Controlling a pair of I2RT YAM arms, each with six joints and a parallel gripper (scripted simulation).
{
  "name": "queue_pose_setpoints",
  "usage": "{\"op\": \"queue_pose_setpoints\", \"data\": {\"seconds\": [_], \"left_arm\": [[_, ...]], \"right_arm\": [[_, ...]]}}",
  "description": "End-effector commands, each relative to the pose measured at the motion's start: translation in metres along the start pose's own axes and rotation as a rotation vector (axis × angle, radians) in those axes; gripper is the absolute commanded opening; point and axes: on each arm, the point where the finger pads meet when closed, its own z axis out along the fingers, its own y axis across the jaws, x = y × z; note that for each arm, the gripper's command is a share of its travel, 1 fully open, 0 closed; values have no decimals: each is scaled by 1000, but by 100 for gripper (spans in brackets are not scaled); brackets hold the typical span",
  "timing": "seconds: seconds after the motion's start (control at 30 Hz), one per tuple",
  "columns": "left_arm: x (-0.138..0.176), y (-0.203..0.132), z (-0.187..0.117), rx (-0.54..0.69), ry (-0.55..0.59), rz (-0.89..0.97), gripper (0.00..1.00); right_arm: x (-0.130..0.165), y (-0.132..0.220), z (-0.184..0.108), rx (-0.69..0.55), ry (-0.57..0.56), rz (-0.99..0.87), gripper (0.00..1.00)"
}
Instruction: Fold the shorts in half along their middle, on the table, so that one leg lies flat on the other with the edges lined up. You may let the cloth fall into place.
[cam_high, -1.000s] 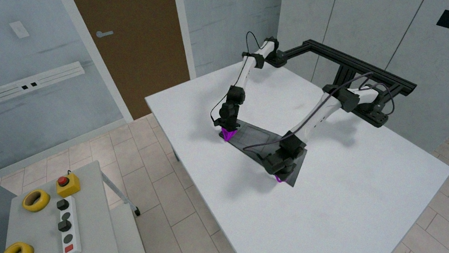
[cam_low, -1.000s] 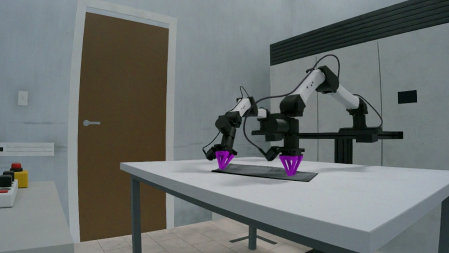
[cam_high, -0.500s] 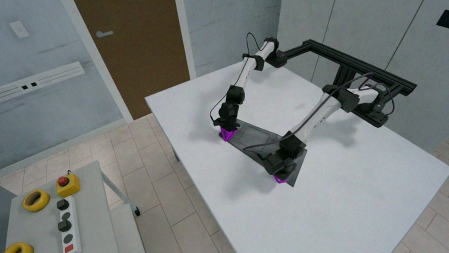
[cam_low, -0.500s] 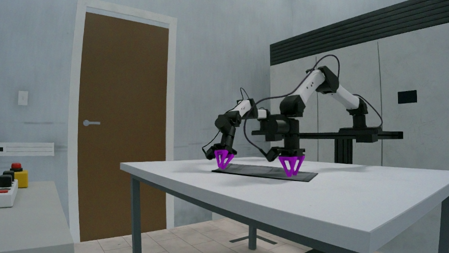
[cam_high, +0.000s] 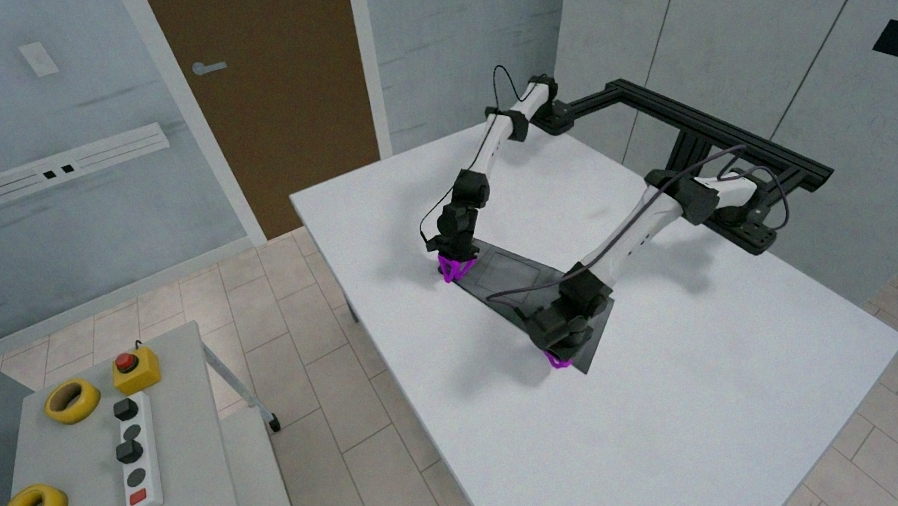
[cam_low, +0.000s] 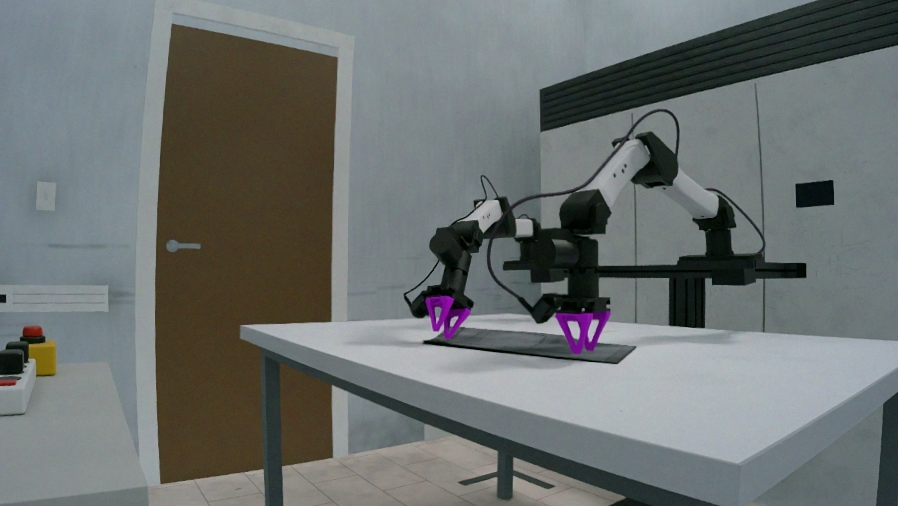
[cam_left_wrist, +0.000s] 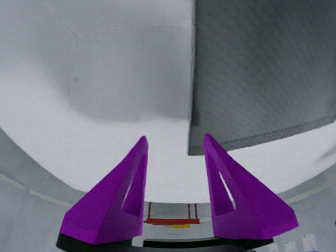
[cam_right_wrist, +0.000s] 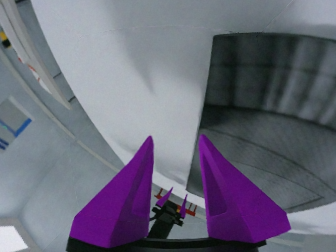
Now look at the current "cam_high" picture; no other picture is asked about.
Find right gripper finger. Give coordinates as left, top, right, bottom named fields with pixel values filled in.
left=455, top=259, right=476, bottom=280
left=438, top=255, right=461, bottom=284

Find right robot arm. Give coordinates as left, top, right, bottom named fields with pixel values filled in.
left=437, top=75, right=570, bottom=237

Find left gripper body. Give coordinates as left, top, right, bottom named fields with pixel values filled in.
left=525, top=311, right=594, bottom=363

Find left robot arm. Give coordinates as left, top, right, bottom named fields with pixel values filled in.
left=523, top=169, right=777, bottom=350

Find grey shorts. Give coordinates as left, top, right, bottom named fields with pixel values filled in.
left=451, top=237, right=615, bottom=375

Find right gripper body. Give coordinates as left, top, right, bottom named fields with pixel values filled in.
left=427, top=230, right=480, bottom=262

